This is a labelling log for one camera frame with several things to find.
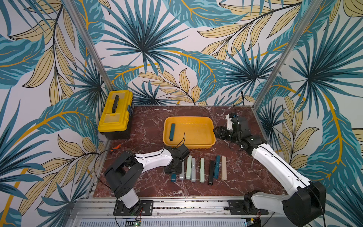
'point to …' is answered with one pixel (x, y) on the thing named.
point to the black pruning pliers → (211, 172)
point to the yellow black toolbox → (116, 122)
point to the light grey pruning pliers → (193, 172)
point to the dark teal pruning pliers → (172, 131)
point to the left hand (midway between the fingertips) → (175, 173)
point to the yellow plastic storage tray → (196, 132)
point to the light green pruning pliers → (189, 167)
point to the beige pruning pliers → (224, 168)
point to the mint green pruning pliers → (202, 170)
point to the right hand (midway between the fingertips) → (219, 130)
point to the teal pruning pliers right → (217, 167)
